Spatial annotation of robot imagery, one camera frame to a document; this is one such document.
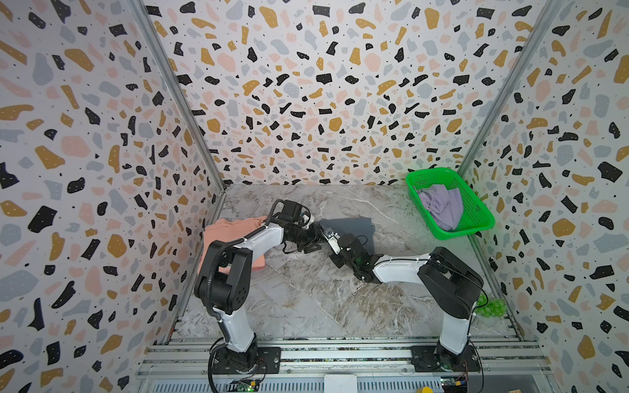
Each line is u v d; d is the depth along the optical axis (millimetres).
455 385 716
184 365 737
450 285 487
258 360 726
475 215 1065
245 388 711
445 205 1095
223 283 484
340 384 663
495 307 800
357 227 1044
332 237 803
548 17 717
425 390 650
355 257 718
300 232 837
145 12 701
